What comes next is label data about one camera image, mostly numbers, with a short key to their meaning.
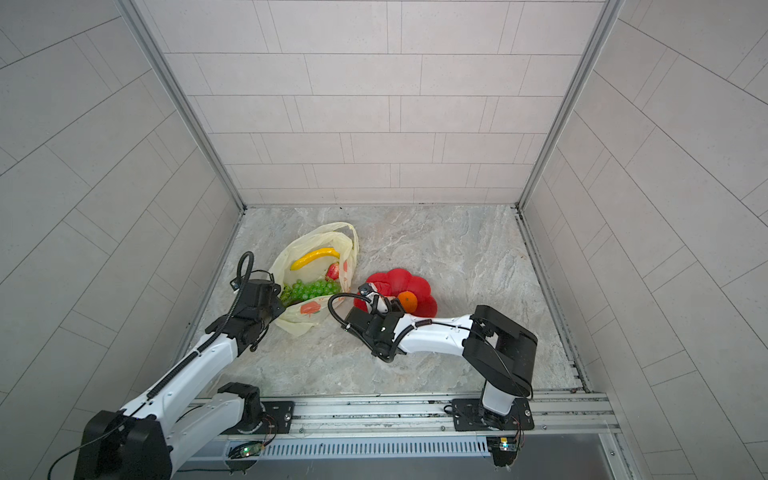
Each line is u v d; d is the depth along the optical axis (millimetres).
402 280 944
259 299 643
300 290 908
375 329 626
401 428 708
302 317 811
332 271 941
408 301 875
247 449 652
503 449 678
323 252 991
